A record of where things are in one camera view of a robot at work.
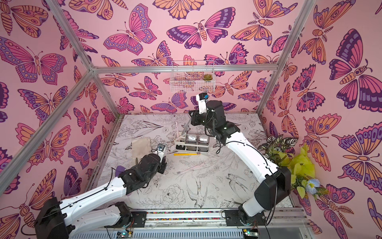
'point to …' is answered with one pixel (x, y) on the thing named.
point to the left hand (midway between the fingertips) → (165, 155)
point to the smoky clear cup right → (203, 140)
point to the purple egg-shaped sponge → (119, 169)
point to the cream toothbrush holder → (180, 145)
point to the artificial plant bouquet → (279, 151)
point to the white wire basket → (187, 76)
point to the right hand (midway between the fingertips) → (191, 110)
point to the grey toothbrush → (186, 127)
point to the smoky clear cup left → (191, 139)
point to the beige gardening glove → (141, 147)
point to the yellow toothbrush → (181, 154)
